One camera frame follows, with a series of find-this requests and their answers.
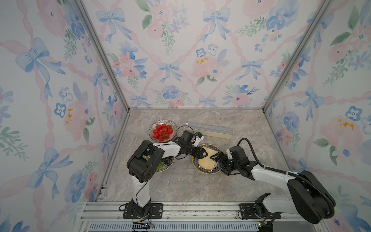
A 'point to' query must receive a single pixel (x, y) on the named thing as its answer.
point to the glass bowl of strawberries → (163, 130)
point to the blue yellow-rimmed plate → (195, 160)
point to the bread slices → (206, 162)
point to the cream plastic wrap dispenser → (208, 130)
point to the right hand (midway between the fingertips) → (214, 161)
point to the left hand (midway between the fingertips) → (204, 152)
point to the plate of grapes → (165, 163)
